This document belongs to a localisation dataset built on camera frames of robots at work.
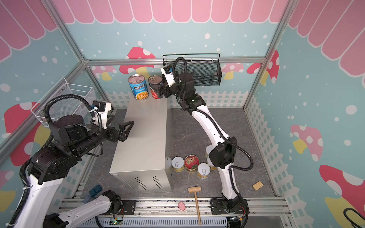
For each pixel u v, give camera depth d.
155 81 0.71
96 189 0.79
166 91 0.65
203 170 0.81
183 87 0.57
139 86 0.70
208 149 0.91
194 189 0.79
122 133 0.49
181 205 0.74
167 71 0.60
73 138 0.38
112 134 0.48
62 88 0.74
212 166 0.83
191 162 0.86
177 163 0.84
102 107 0.46
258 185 0.81
